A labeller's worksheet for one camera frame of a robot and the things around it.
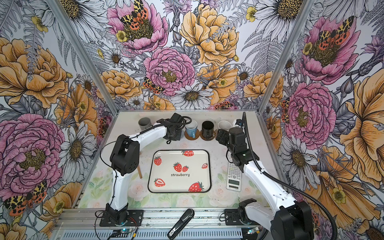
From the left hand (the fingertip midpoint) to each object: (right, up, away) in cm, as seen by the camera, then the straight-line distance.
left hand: (173, 139), depth 98 cm
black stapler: (+10, -34, -29) cm, 46 cm away
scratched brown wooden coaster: (+27, +2, +7) cm, 28 cm away
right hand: (+29, +3, -16) cm, 34 cm away
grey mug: (-19, +11, +3) cm, 22 cm away
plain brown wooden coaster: (+9, +1, +5) cm, 10 cm away
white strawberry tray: (+6, -18, -9) cm, 21 cm away
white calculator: (+37, -21, -12) cm, 44 cm away
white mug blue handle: (+12, +7, 0) cm, 14 cm away
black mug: (+22, +6, +1) cm, 23 cm away
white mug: (+34, +10, +4) cm, 36 cm away
